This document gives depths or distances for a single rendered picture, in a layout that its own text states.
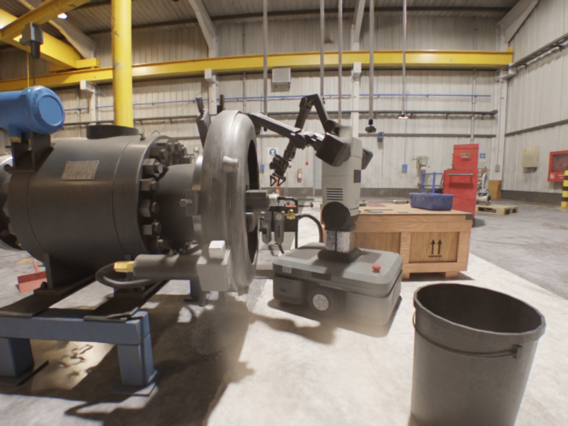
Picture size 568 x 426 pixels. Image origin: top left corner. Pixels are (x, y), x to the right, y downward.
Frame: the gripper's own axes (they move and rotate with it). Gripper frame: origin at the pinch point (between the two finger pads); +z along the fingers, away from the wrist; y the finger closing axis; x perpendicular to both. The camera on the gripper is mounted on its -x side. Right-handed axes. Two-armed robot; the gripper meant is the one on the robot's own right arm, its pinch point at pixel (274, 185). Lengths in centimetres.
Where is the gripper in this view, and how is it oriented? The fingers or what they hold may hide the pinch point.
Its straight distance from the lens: 201.9
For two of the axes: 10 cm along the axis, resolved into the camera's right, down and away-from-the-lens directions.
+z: -4.3, 8.3, 3.7
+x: 7.4, 5.5, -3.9
